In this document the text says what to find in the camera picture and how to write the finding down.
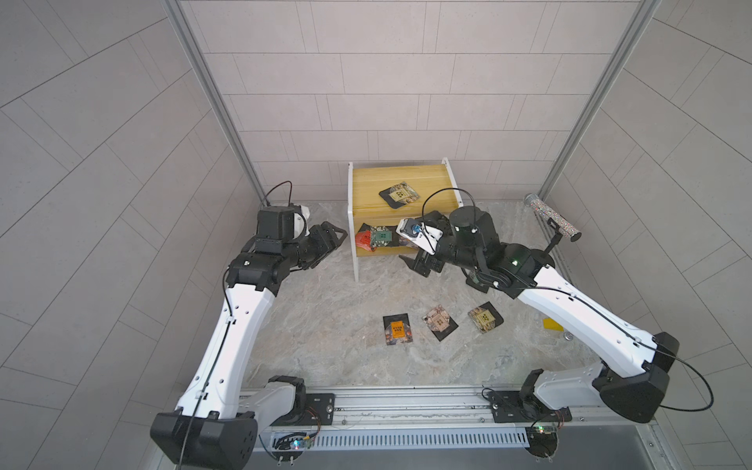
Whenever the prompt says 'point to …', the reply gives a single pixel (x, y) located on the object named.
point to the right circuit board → (541, 442)
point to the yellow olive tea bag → (486, 316)
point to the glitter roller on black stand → (558, 222)
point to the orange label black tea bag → (398, 329)
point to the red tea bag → (363, 238)
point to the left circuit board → (290, 446)
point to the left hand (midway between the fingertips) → (346, 235)
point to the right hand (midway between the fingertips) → (409, 236)
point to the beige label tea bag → (399, 195)
